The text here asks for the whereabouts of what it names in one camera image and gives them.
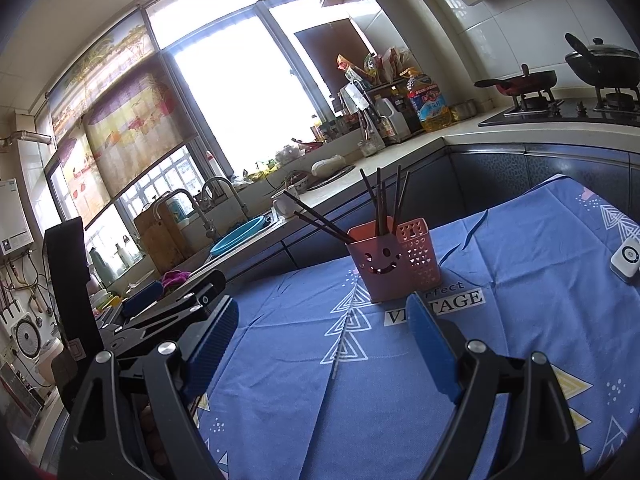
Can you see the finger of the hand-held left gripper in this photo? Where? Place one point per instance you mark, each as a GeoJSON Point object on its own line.
{"type": "Point", "coordinates": [200, 290]}
{"type": "Point", "coordinates": [142, 296]}

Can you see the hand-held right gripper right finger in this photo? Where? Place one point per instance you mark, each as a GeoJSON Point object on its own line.
{"type": "Point", "coordinates": [432, 350]}

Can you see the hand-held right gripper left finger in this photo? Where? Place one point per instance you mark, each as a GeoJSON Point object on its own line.
{"type": "Point", "coordinates": [212, 345]}

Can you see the pink plastic chopstick holder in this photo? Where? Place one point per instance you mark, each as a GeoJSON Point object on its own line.
{"type": "Point", "coordinates": [380, 270]}

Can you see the brown wooden chopstick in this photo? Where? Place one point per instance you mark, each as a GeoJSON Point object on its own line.
{"type": "Point", "coordinates": [396, 200]}
{"type": "Point", "coordinates": [315, 212]}
{"type": "Point", "coordinates": [320, 226]}
{"type": "Point", "coordinates": [404, 197]}

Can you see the bunch of brown chopsticks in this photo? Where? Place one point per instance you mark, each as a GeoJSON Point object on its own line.
{"type": "Point", "coordinates": [379, 200]}

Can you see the person's left hand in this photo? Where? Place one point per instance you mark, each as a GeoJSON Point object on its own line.
{"type": "Point", "coordinates": [150, 425]}

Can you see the magenta cloth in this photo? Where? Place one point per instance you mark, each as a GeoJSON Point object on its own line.
{"type": "Point", "coordinates": [175, 277]}

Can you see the dark glass bottle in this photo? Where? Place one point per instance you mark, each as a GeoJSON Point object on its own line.
{"type": "Point", "coordinates": [97, 262]}

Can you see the yellow green sponge pack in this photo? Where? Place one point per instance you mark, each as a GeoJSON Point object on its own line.
{"type": "Point", "coordinates": [107, 302]}

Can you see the small pale bottle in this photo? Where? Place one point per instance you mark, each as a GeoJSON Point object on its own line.
{"type": "Point", "coordinates": [125, 252]}

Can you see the wooden cutting board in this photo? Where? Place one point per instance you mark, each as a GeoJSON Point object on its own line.
{"type": "Point", "coordinates": [160, 240]}

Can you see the blue plastic basin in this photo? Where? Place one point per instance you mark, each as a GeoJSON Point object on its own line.
{"type": "Point", "coordinates": [237, 237]}

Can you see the steel sink faucet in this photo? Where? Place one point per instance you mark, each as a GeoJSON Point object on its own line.
{"type": "Point", "coordinates": [202, 220]}
{"type": "Point", "coordinates": [241, 205]}

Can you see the dish soap bottle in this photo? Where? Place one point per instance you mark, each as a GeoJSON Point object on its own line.
{"type": "Point", "coordinates": [176, 209]}

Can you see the white water heater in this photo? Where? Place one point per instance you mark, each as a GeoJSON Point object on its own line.
{"type": "Point", "coordinates": [15, 215]}

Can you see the white mug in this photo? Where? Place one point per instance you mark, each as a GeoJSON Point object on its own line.
{"type": "Point", "coordinates": [285, 206]}

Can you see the blue printed tablecloth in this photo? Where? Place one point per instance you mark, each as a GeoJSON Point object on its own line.
{"type": "Point", "coordinates": [325, 410]}

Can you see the white bottle red cap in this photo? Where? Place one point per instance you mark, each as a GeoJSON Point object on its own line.
{"type": "Point", "coordinates": [214, 162]}

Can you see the small patterned bowl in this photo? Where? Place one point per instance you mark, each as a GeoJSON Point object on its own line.
{"type": "Point", "coordinates": [297, 184]}

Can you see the metal exhaust pipe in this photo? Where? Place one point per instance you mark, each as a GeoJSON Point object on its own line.
{"type": "Point", "coordinates": [25, 136]}

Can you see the printed roller blind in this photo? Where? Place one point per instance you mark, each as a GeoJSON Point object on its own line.
{"type": "Point", "coordinates": [120, 110]}

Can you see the row of spice jars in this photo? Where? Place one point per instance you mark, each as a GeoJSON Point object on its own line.
{"type": "Point", "coordinates": [330, 130]}

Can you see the kitchen window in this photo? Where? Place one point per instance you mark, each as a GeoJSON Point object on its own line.
{"type": "Point", "coordinates": [240, 85]}

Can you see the small glass jar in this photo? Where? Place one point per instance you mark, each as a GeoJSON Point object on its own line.
{"type": "Point", "coordinates": [369, 148]}

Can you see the small white square device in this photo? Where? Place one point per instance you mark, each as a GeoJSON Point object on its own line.
{"type": "Point", "coordinates": [625, 257]}

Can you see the white plastic jug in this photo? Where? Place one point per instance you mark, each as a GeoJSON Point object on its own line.
{"type": "Point", "coordinates": [390, 120]}

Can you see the small steel pot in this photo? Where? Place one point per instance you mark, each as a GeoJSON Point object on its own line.
{"type": "Point", "coordinates": [462, 109]}

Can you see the cooking oil bottle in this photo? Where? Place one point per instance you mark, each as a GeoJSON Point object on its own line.
{"type": "Point", "coordinates": [430, 102]}

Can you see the hanging steel cleaver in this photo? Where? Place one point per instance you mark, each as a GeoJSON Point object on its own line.
{"type": "Point", "coordinates": [356, 95]}

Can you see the black metal shelf rack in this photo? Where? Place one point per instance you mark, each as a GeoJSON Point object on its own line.
{"type": "Point", "coordinates": [385, 86]}

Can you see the gas stove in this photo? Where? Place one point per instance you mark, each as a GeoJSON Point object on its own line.
{"type": "Point", "coordinates": [560, 112]}

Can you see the red yellow snack packet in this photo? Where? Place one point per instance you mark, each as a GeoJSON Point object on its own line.
{"type": "Point", "coordinates": [345, 62]}

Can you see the red frying pan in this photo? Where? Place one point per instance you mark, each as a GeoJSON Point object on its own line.
{"type": "Point", "coordinates": [525, 82]}

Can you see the row of food packets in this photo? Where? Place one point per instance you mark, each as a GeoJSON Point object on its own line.
{"type": "Point", "coordinates": [390, 62]}

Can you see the black wok with lid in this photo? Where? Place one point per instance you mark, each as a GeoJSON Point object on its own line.
{"type": "Point", "coordinates": [605, 65]}

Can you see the round white wall gauge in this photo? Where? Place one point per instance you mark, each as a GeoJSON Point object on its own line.
{"type": "Point", "coordinates": [29, 337]}

